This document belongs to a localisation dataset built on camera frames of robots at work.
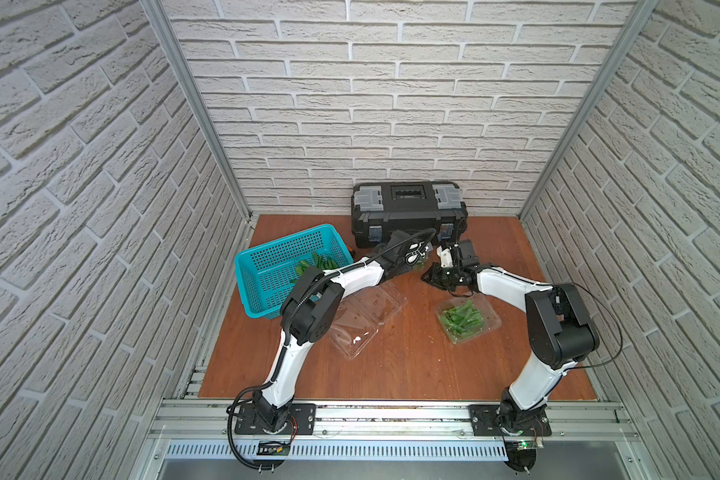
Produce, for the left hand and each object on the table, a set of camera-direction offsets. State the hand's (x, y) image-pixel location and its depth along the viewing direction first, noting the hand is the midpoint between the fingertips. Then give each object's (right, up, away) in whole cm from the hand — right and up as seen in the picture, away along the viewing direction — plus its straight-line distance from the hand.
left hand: (407, 247), depth 98 cm
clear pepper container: (+17, -22, -9) cm, 29 cm away
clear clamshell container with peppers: (-15, -21, -8) cm, 27 cm away
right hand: (+6, -10, -3) cm, 12 cm away
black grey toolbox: (-8, +12, -1) cm, 15 cm away
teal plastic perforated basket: (-49, -9, +2) cm, 50 cm away
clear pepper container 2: (+6, -5, -4) cm, 8 cm away
